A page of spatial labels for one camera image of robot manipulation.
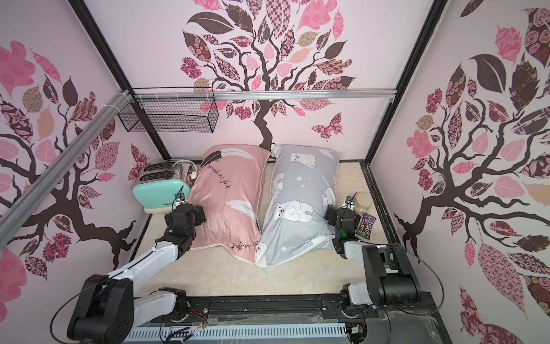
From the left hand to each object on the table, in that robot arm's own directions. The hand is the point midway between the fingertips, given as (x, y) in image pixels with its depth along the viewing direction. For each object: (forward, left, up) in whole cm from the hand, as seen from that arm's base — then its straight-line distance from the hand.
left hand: (187, 213), depth 88 cm
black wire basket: (+40, +9, +24) cm, 48 cm away
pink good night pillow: (+13, -16, +5) cm, 21 cm away
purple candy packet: (-2, -78, -8) cm, 78 cm away
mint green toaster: (+13, +15, +4) cm, 20 cm away
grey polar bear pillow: (+10, -49, +6) cm, 50 cm away
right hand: (+4, -67, -2) cm, 67 cm away
